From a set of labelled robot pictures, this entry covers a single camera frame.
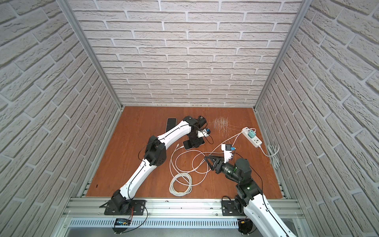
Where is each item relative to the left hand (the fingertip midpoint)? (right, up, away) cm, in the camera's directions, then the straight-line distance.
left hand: (194, 136), depth 100 cm
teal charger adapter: (+38, +2, -5) cm, 38 cm away
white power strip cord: (+54, -9, -3) cm, 55 cm away
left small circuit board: (-36, -40, -28) cm, 61 cm away
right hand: (+6, -9, -28) cm, 30 cm away
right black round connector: (+25, -40, -30) cm, 56 cm away
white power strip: (+42, -3, -3) cm, 42 cm away
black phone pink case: (-5, -6, +3) cm, 8 cm away
